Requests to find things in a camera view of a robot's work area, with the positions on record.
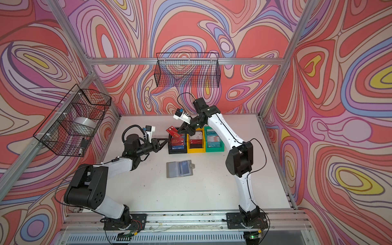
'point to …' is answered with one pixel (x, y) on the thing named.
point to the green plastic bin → (213, 143)
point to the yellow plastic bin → (196, 143)
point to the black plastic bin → (177, 149)
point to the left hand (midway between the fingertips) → (168, 141)
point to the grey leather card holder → (179, 168)
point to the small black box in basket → (84, 143)
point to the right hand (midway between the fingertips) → (181, 134)
